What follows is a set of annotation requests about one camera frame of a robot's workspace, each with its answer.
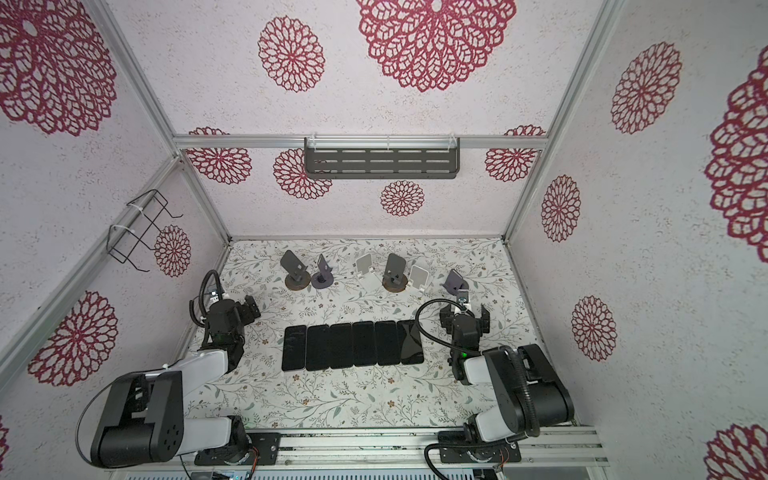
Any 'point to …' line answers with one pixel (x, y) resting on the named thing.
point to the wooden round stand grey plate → (394, 279)
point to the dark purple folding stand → (455, 282)
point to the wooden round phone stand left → (299, 276)
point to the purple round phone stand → (323, 279)
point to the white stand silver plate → (418, 278)
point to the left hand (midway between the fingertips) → (233, 308)
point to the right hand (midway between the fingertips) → (470, 303)
